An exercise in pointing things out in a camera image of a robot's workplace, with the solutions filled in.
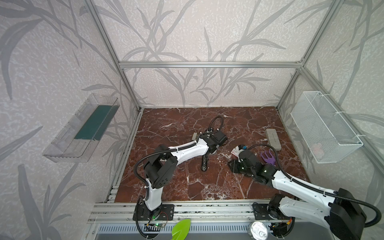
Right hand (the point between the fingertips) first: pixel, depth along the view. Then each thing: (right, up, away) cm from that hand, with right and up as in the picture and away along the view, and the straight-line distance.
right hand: (228, 159), depth 83 cm
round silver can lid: (+10, -26, -19) cm, 34 cm away
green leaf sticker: (-25, -30, -14) cm, 41 cm away
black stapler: (-14, -5, +5) cm, 15 cm away
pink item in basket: (+43, +7, -10) cm, 45 cm away
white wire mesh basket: (+39, +15, -20) cm, 47 cm away
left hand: (-10, +7, +8) cm, 14 cm away
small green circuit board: (-37, -28, -12) cm, 48 cm away
